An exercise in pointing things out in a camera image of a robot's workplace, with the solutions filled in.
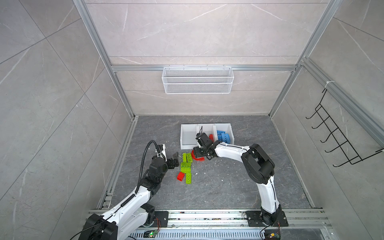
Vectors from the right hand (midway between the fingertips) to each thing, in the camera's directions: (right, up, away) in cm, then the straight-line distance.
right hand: (197, 150), depth 99 cm
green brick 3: (-7, -7, -9) cm, 13 cm away
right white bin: (+23, +15, +8) cm, 28 cm away
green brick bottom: (-5, -15, -13) cm, 20 cm away
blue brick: (+18, +9, +2) cm, 21 cm away
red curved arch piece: (+1, -5, -5) cm, 7 cm away
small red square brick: (-10, -13, -13) cm, 21 cm away
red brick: (+10, +9, +5) cm, 15 cm away
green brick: (-8, -3, -5) cm, 10 cm away
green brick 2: (-5, -4, -4) cm, 8 cm away
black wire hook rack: (+65, +8, -34) cm, 74 cm away
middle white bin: (+9, +14, +12) cm, 21 cm away
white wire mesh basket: (+1, +48, +2) cm, 48 cm away
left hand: (-16, +3, -15) cm, 22 cm away
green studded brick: (-7, -11, -9) cm, 15 cm away
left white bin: (-6, +11, +12) cm, 17 cm away
